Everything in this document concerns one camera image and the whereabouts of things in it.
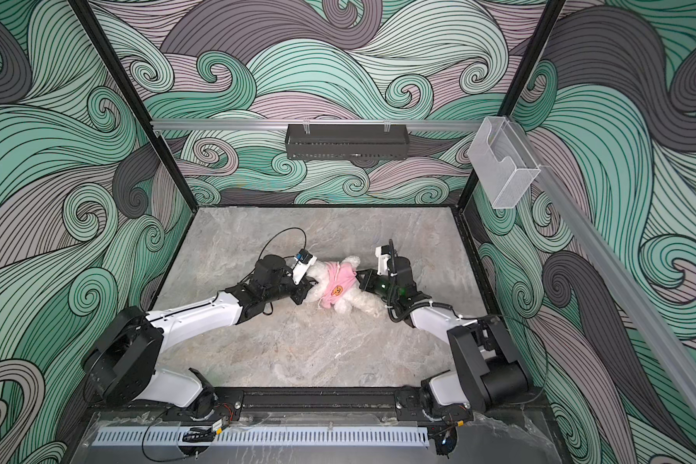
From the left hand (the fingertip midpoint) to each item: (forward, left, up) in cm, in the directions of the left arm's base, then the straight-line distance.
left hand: (315, 275), depth 85 cm
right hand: (+2, -13, -2) cm, 13 cm away
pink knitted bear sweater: (-1, -7, +1) cm, 7 cm away
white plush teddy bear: (-6, -11, -5) cm, 13 cm away
